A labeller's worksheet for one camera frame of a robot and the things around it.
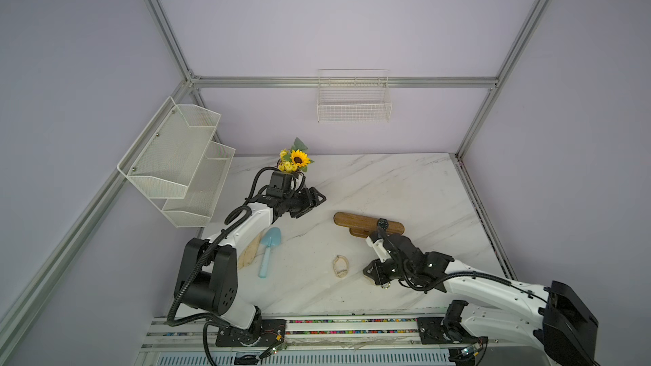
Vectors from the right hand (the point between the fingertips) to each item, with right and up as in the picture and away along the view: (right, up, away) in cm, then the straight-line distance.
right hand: (368, 273), depth 80 cm
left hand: (-16, +22, +7) cm, 28 cm away
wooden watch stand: (0, +14, +9) cm, 17 cm away
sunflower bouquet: (-25, +37, +8) cm, 46 cm away
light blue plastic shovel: (-35, +9, +12) cm, 38 cm away
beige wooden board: (-42, +4, +11) cm, 43 cm away
